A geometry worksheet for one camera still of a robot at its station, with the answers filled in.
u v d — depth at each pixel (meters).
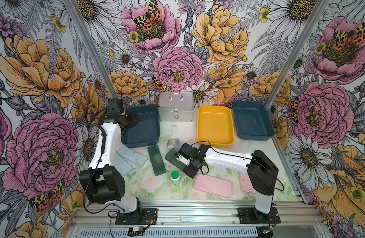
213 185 0.83
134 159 0.92
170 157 0.87
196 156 0.63
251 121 1.26
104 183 0.43
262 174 0.47
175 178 0.78
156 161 0.92
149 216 0.74
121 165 0.89
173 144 0.93
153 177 0.87
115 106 0.62
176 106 1.08
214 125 1.09
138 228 0.70
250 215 0.74
